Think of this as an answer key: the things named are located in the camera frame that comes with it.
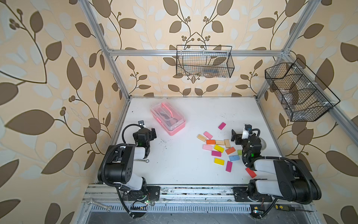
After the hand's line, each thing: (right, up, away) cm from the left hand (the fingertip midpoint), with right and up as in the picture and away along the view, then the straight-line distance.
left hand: (142, 129), depth 94 cm
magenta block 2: (+49, -15, -5) cm, 52 cm away
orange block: (+47, -9, 0) cm, 48 cm away
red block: (+68, -24, -13) cm, 74 cm away
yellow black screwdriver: (+81, -36, -26) cm, 92 cm away
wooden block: (+41, -6, +2) cm, 41 cm away
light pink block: (+45, -4, +3) cm, 46 cm away
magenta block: (+57, +2, +8) cm, 57 cm away
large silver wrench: (-21, -35, -22) cm, 46 cm away
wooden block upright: (+58, -9, 0) cm, 58 cm away
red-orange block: (+59, -14, -3) cm, 61 cm away
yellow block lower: (+51, -19, -7) cm, 55 cm away
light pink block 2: (+44, -12, -1) cm, 46 cm away
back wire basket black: (+43, +47, +2) cm, 64 cm away
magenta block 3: (+55, -22, -11) cm, 60 cm away
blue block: (+60, -17, -8) cm, 63 cm away
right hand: (+65, 0, -4) cm, 66 cm away
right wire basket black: (+93, +21, -20) cm, 97 cm away
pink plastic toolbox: (+19, +6, +3) cm, 20 cm away
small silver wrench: (+5, -19, -7) cm, 21 cm away
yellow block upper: (+52, -13, -2) cm, 53 cm away
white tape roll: (+81, -9, -3) cm, 81 cm away
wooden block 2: (+53, -9, -1) cm, 54 cm away
